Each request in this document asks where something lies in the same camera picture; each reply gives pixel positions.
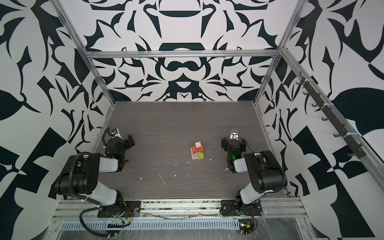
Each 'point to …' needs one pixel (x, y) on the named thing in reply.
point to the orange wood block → (195, 151)
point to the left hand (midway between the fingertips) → (121, 134)
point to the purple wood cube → (199, 148)
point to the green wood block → (200, 155)
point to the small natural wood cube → (198, 144)
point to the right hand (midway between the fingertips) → (235, 136)
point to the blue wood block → (195, 155)
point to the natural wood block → (193, 158)
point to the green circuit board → (246, 226)
